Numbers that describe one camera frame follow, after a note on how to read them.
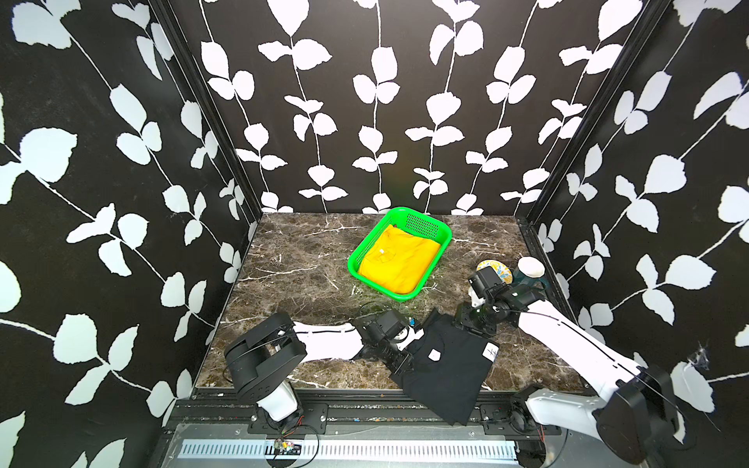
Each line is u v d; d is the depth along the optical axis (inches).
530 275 35.8
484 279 25.5
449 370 32.5
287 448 27.9
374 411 30.1
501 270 39.7
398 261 40.1
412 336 30.1
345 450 27.6
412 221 45.1
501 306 22.5
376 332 26.7
